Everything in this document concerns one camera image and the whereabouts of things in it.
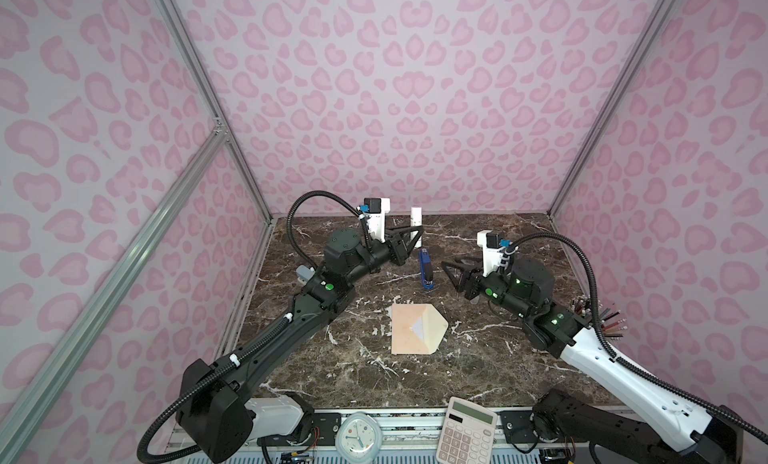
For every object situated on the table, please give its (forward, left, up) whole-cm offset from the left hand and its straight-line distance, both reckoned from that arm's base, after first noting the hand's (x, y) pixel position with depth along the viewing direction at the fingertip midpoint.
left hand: (422, 224), depth 65 cm
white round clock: (-35, +16, -34) cm, 51 cm away
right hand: (-4, -6, -8) cm, 11 cm away
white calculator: (-35, -10, -36) cm, 51 cm away
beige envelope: (-7, 0, -39) cm, 39 cm away
